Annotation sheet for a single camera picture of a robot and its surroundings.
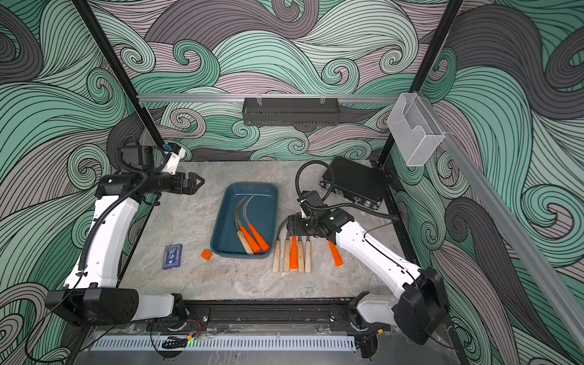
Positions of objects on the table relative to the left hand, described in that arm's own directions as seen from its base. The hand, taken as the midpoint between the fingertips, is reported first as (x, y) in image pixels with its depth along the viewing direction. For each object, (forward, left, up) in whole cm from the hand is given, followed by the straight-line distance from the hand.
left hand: (189, 176), depth 73 cm
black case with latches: (+19, -68, -26) cm, 75 cm away
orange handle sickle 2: (-13, -52, -31) cm, 62 cm away
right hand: (-10, -35, -16) cm, 40 cm away
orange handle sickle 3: (-7, -17, -29) cm, 35 cm away
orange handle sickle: (-15, -35, -29) cm, 48 cm away
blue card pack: (-16, +12, -30) cm, 36 cm away
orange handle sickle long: (-5, -19, -30) cm, 35 cm away
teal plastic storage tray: (+4, -21, -29) cm, 36 cm away
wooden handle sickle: (-12, -28, -30) cm, 43 cm away
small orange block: (-15, -1, -30) cm, 33 cm away
